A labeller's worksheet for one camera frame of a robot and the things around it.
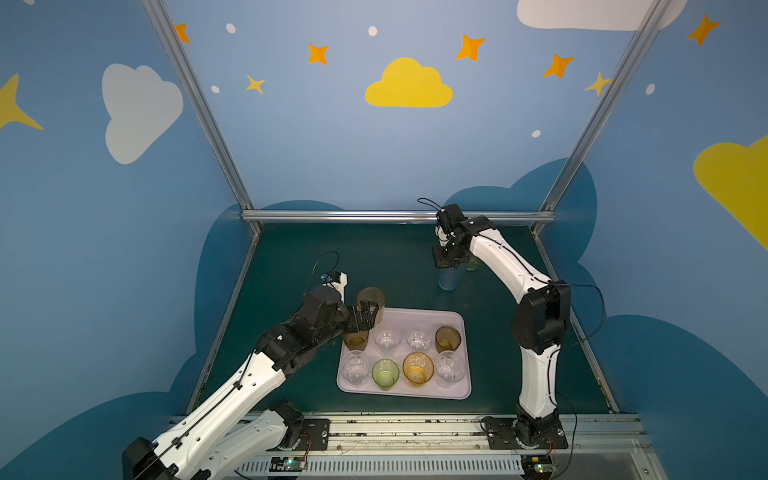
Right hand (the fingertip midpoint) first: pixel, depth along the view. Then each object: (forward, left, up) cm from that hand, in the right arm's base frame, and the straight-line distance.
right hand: (445, 258), depth 93 cm
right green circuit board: (-51, -21, -15) cm, 57 cm away
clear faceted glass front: (-30, -1, -14) cm, 33 cm away
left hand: (-23, +22, +7) cm, 32 cm away
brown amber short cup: (-22, -1, -11) cm, 24 cm away
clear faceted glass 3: (-31, +26, -12) cm, 42 cm away
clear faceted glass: (-23, +17, -10) cm, 30 cm away
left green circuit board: (-55, +39, -14) cm, 69 cm away
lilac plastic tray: (-14, +12, -15) cm, 24 cm away
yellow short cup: (-30, +8, -14) cm, 34 cm away
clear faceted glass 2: (-21, +7, -14) cm, 26 cm away
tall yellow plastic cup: (-14, +21, -1) cm, 25 cm away
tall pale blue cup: (0, -3, -11) cm, 11 cm away
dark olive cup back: (-24, +26, -12) cm, 38 cm away
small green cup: (-32, +17, -14) cm, 39 cm away
